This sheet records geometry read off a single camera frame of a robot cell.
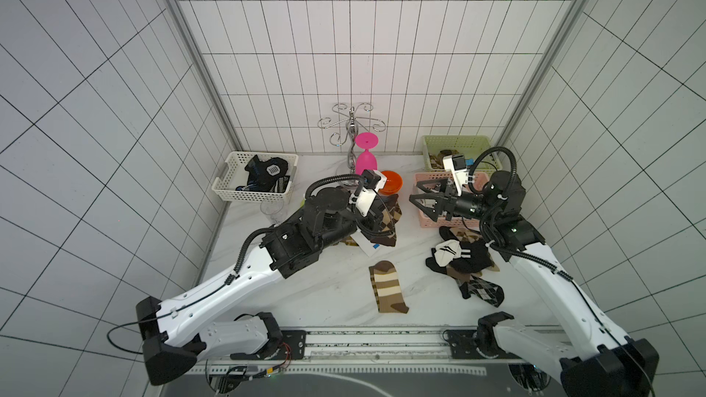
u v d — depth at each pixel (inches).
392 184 41.7
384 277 33.6
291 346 28.5
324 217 17.4
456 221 23.9
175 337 14.9
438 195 22.4
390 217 24.8
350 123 35.5
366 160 35.6
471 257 33.4
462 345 28.6
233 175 43.5
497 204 20.6
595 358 15.1
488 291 32.2
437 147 46.4
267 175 41.8
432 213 22.8
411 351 28.6
